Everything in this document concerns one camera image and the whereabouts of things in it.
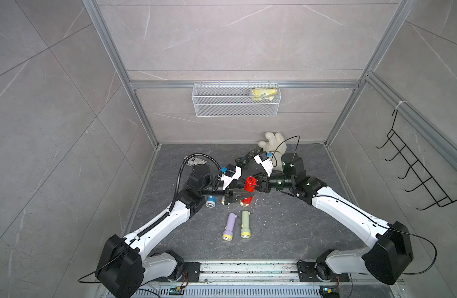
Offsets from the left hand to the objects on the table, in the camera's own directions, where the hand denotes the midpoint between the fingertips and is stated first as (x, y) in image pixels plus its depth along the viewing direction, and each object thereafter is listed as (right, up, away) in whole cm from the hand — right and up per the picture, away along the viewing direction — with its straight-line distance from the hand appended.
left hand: (252, 188), depth 64 cm
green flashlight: (-1, -22, +17) cm, 28 cm away
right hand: (-1, +1, +7) cm, 8 cm away
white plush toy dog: (+19, +17, +43) cm, 50 cm away
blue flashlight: (-18, -12, +26) cm, 34 cm away
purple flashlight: (-9, -23, +16) cm, 29 cm away
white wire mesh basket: (-5, +42, +32) cm, 53 cm away
